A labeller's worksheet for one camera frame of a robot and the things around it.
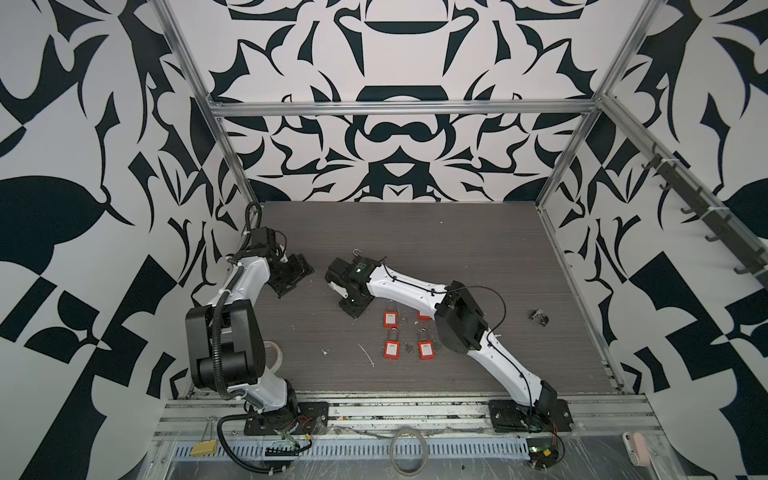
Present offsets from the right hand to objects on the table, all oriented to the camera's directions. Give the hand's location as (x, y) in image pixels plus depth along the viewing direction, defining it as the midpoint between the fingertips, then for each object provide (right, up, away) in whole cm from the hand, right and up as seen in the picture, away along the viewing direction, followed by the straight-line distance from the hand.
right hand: (353, 305), depth 93 cm
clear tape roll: (-19, -12, -10) cm, 25 cm away
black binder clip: (+55, -2, -3) cm, 56 cm away
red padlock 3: (+21, -10, -9) cm, 25 cm away
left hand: (-14, +11, -3) cm, 18 cm away
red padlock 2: (+12, -10, -9) cm, 18 cm away
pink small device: (+68, -27, -24) cm, 77 cm away
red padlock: (+12, -3, -4) cm, 12 cm away
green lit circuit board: (+47, -30, -22) cm, 59 cm away
